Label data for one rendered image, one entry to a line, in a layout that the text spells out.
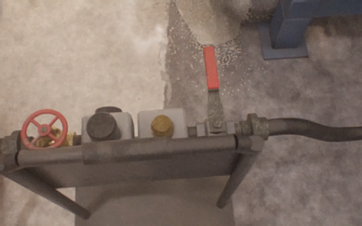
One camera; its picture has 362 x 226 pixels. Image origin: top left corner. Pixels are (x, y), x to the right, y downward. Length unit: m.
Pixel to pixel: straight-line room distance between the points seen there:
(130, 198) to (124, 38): 0.51
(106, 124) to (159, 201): 0.50
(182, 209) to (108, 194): 0.20
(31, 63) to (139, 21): 0.36
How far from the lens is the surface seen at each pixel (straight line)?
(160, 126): 0.62
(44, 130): 0.64
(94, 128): 0.62
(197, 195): 1.09
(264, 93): 1.21
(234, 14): 1.34
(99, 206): 1.10
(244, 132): 0.68
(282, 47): 1.28
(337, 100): 1.27
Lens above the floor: 1.08
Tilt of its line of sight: 68 degrees down
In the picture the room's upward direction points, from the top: straight up
